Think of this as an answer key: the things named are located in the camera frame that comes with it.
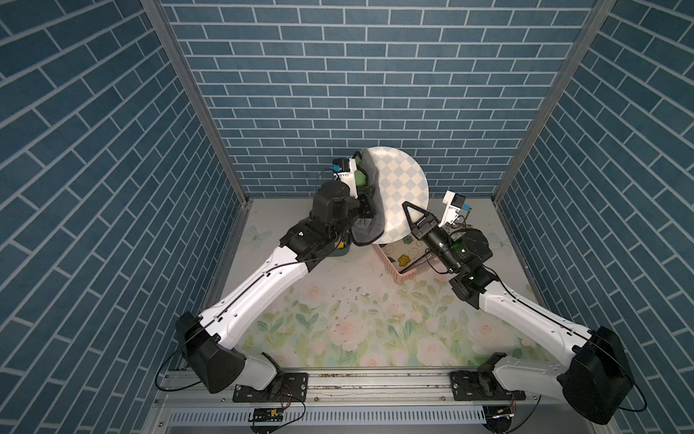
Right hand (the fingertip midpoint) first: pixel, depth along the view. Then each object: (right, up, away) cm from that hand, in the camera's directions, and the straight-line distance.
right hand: (407, 206), depth 66 cm
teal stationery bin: (-19, -15, +35) cm, 42 cm away
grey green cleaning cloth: (-10, -6, +1) cm, 12 cm away
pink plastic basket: (+3, -22, +26) cm, 34 cm away
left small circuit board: (-36, -56, +6) cm, 67 cm away
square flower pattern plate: (+5, -15, +33) cm, 37 cm away
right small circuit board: (+25, -56, +5) cm, 61 cm away
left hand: (-5, +4, +1) cm, 7 cm away
